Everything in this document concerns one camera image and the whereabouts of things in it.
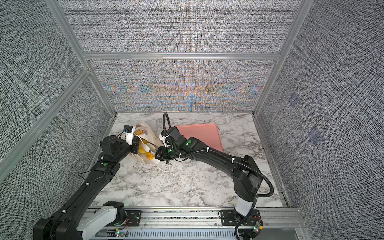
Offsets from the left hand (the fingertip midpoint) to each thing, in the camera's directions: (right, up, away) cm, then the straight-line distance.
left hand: (139, 136), depth 80 cm
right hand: (+10, -10, -4) cm, 15 cm away
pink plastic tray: (+40, 0, +27) cm, 48 cm away
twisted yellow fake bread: (+2, -13, +12) cm, 18 cm away
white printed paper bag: (+2, +2, +4) cm, 5 cm away
